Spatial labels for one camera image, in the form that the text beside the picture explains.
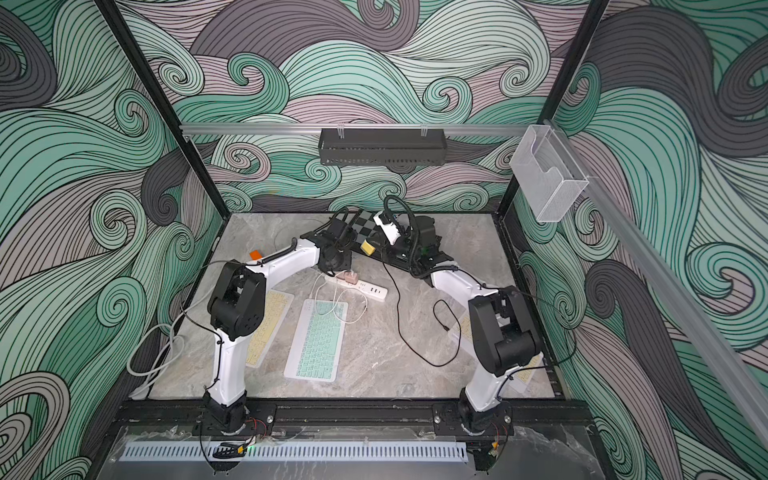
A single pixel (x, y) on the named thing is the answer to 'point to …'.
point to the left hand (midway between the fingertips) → (344, 260)
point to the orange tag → (255, 255)
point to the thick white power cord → (172, 337)
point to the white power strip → (367, 287)
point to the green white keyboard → (317, 340)
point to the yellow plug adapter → (367, 248)
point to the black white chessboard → (363, 225)
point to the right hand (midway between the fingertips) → (374, 235)
